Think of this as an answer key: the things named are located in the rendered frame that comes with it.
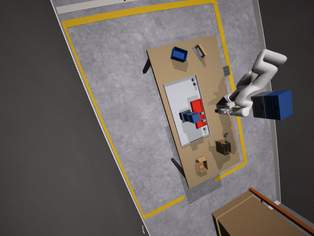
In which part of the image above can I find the sanding float with wooden handle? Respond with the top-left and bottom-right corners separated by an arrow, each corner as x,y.
193,44 -> 207,60

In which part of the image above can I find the blue open box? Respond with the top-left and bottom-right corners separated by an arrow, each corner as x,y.
171,47 -> 187,63

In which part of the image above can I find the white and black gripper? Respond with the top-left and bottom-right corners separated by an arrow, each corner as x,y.
215,108 -> 229,114

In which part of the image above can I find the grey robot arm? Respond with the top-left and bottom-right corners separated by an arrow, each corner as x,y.
225,49 -> 287,117

